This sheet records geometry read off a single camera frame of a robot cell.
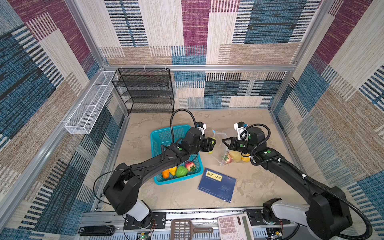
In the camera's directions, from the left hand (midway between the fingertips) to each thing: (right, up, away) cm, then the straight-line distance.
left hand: (213, 139), depth 80 cm
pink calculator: (+9, -39, -10) cm, 42 cm away
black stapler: (-54, -39, -12) cm, 68 cm away
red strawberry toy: (+9, -11, +5) cm, 15 cm away
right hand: (+5, -2, 0) cm, 5 cm away
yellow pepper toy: (-22, -18, +5) cm, 29 cm away
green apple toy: (-17, -17, +3) cm, 25 cm away
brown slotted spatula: (-16, -42, -8) cm, 45 cm away
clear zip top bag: (+6, -9, +11) cm, 16 cm away
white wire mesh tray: (-76, +15, +14) cm, 79 cm away
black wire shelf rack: (-46, +33, +31) cm, 64 cm away
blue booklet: (+3, -26, +4) cm, 26 cm away
